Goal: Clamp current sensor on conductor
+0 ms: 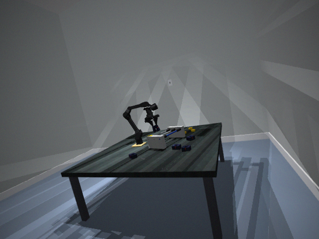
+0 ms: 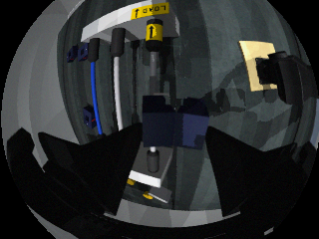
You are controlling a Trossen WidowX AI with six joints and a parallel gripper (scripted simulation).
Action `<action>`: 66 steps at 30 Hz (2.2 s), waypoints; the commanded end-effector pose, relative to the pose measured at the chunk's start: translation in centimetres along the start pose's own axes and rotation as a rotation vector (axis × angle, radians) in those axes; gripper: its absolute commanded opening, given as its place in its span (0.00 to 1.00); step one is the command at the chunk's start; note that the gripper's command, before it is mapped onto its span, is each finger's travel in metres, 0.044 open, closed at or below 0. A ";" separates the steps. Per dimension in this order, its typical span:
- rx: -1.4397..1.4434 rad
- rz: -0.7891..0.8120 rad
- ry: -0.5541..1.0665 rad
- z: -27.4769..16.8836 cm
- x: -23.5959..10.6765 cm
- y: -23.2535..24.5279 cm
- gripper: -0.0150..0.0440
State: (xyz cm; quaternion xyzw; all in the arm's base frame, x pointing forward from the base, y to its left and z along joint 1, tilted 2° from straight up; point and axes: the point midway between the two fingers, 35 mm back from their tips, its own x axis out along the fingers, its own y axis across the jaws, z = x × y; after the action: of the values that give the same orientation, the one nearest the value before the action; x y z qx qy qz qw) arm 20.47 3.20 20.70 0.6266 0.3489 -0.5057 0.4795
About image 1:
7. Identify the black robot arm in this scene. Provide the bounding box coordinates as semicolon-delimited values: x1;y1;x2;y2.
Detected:
123;102;158;145

